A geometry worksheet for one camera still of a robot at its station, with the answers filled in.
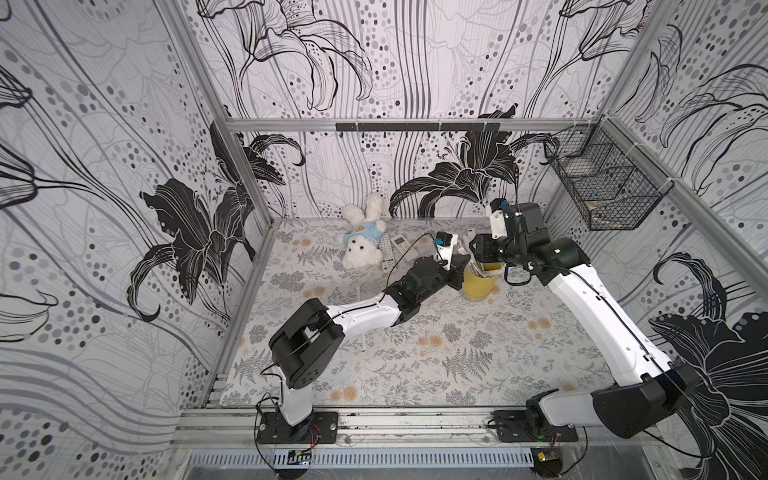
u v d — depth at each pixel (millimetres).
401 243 1108
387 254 1043
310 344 467
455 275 691
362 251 985
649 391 374
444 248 679
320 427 732
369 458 762
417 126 905
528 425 679
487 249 654
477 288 928
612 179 881
